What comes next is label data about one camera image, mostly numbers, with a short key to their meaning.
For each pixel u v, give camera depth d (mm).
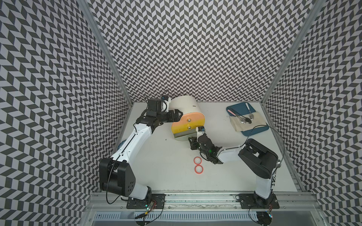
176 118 723
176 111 735
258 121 1065
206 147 709
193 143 806
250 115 1081
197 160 869
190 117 833
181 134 883
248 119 1067
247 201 729
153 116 628
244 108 1141
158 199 713
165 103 666
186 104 832
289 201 754
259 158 504
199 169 839
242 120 1055
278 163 846
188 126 881
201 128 817
